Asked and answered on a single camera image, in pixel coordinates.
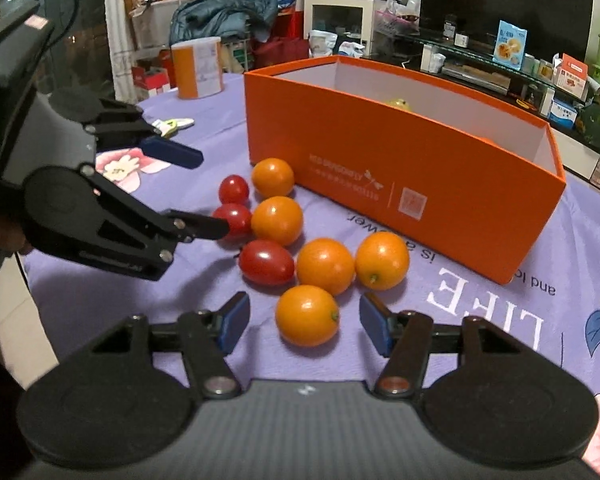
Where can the black television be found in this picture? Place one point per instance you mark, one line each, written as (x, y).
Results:
(505, 5)

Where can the silver media player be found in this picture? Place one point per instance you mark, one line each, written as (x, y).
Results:
(475, 79)

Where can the blue snack packet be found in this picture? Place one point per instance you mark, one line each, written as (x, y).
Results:
(510, 45)

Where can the red gift box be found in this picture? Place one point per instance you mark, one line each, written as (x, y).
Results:
(150, 80)

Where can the white curtain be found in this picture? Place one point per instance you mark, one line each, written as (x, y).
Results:
(117, 35)

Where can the orange cardboard box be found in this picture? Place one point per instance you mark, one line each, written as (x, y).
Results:
(380, 160)

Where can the dark green gift bag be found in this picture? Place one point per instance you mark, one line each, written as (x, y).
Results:
(594, 126)

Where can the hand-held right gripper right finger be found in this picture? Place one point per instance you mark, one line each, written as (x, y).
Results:
(376, 325)

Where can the blue white tissue box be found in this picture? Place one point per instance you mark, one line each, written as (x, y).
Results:
(563, 114)

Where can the orange white canister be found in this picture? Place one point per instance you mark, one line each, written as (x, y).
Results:
(197, 67)

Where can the yellow green white clip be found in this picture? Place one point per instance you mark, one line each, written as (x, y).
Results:
(175, 124)

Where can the white storage bin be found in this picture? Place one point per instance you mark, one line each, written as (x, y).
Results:
(150, 25)

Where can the white blue sack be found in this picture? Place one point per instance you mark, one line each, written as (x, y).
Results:
(351, 50)

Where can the red cherry tomato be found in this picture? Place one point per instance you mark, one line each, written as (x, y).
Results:
(266, 262)
(233, 189)
(240, 220)

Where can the white glass-door cabinet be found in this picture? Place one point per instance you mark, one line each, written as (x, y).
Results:
(337, 22)

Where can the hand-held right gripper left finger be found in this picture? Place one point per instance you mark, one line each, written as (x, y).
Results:
(232, 322)

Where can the yellow green guava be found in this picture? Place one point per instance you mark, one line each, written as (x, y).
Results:
(399, 104)

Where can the red shopping bag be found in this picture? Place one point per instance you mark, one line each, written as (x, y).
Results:
(280, 52)

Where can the person's left hand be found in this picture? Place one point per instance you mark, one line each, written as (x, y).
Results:
(5, 235)

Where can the orange white carton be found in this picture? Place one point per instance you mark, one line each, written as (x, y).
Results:
(571, 77)

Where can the dark glass jar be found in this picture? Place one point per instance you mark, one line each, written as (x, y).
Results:
(449, 27)

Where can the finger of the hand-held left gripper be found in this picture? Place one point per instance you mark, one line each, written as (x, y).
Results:
(130, 230)
(172, 152)

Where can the purple floral tablecloth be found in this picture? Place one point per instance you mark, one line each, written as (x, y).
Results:
(480, 320)

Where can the teal down jacket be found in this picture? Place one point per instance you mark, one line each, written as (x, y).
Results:
(220, 15)

